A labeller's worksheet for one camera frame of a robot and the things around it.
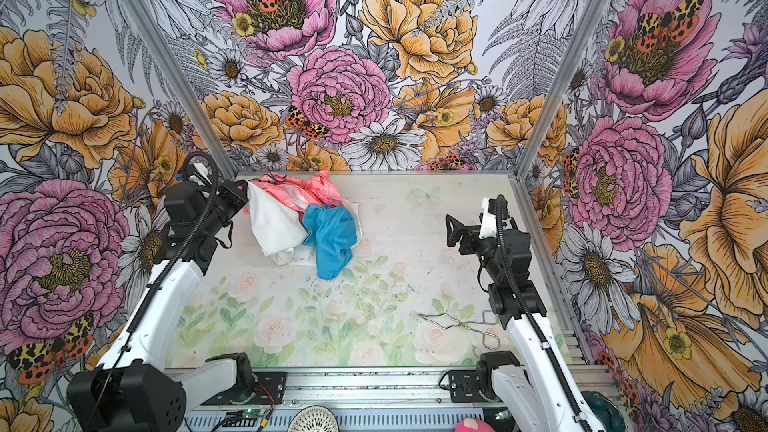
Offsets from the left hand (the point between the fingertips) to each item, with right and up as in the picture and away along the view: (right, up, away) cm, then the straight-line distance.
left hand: (250, 189), depth 77 cm
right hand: (+53, -9, -2) cm, 54 cm away
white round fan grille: (+18, -52, -8) cm, 56 cm away
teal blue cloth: (+18, -12, +13) cm, 25 cm away
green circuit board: (+3, -53, -6) cm, 53 cm away
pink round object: (+53, -51, -12) cm, 75 cm away
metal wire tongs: (+64, -36, +9) cm, 74 cm away
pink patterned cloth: (+8, 0, +14) cm, 17 cm away
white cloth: (+6, -11, +4) cm, 13 cm away
